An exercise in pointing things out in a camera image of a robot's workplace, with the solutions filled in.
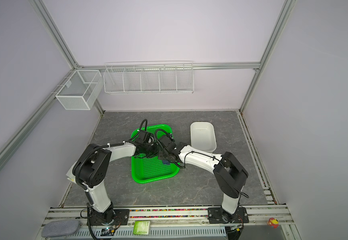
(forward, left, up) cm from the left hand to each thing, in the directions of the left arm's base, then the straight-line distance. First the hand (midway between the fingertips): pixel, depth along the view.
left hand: (164, 152), depth 94 cm
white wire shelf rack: (+41, +6, +28) cm, 50 cm away
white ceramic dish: (+12, -27, -1) cm, 30 cm away
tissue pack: (-13, +50, +4) cm, 52 cm away
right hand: (-5, +1, +5) cm, 7 cm away
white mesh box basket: (+35, +53, +23) cm, 68 cm away
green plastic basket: (-10, +11, -2) cm, 15 cm away
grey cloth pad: (-36, +49, 0) cm, 61 cm away
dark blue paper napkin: (-7, -1, 0) cm, 7 cm away
